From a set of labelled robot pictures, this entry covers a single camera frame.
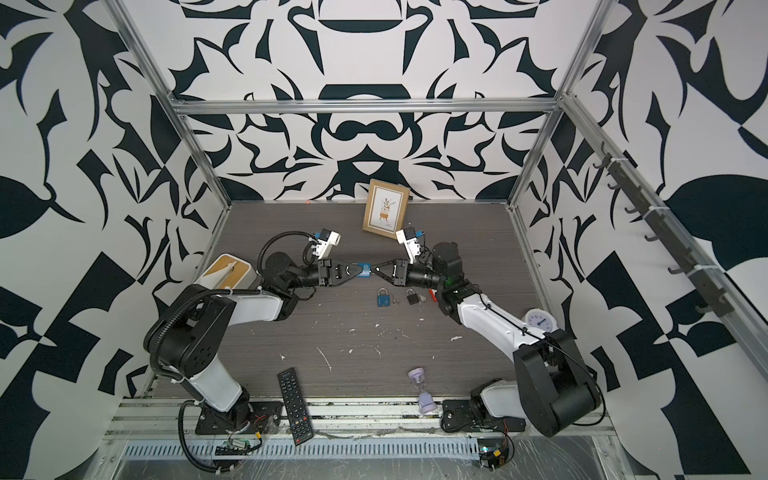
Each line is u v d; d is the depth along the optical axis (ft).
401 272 2.24
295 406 2.48
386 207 3.47
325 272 2.34
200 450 2.33
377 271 2.45
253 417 2.39
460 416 2.44
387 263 2.40
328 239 2.48
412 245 2.39
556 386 1.39
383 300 3.08
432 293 2.24
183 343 1.53
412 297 3.11
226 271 3.04
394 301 3.08
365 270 2.44
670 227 1.80
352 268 2.45
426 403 2.44
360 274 2.44
